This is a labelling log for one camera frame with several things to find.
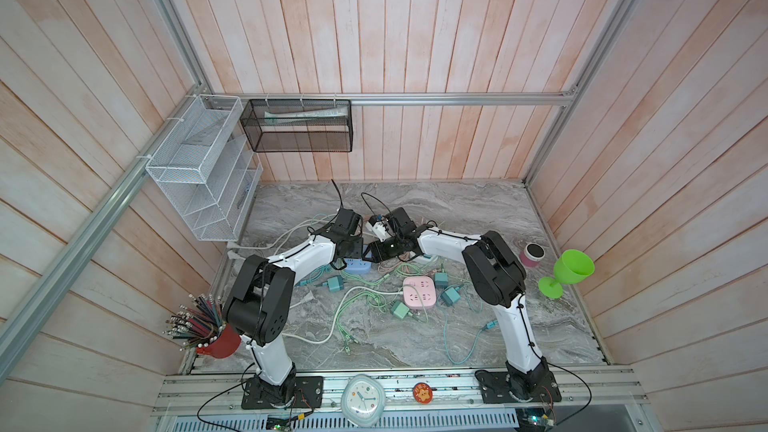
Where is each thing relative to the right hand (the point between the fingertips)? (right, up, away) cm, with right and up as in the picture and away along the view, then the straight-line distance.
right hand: (368, 256), depth 98 cm
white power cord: (-9, -15, -12) cm, 21 cm away
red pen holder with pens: (-40, -13, -26) cm, 50 cm away
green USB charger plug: (+10, -14, -12) cm, 21 cm away
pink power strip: (+16, -9, -10) cm, 21 cm away
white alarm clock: (0, -30, -28) cm, 41 cm away
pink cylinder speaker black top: (+52, +1, -5) cm, 53 cm away
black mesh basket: (-25, +46, +5) cm, 52 cm away
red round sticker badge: (+15, -30, -25) cm, 42 cm away
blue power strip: (-3, -3, -5) cm, 7 cm away
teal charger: (-10, -7, -8) cm, 14 cm away
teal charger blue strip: (+25, -10, -10) cm, 29 cm away
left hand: (-5, +2, -3) cm, 6 cm away
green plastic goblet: (+55, 0, -20) cm, 59 cm away
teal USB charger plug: (+23, -6, -7) cm, 25 cm away
